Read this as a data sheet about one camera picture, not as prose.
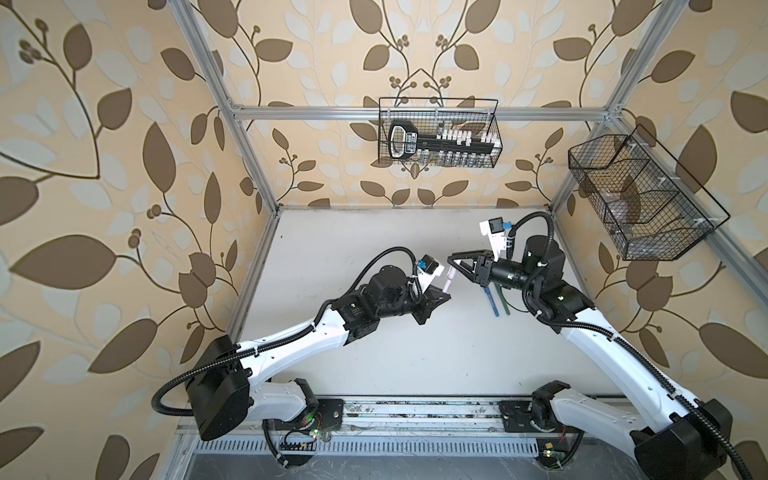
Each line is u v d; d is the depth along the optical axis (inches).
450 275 26.8
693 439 14.6
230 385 15.7
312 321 20.0
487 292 37.9
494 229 24.4
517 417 28.9
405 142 33.1
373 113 35.0
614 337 18.2
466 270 26.2
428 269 24.4
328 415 29.1
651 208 28.7
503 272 24.2
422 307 24.6
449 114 35.7
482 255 24.4
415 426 29.0
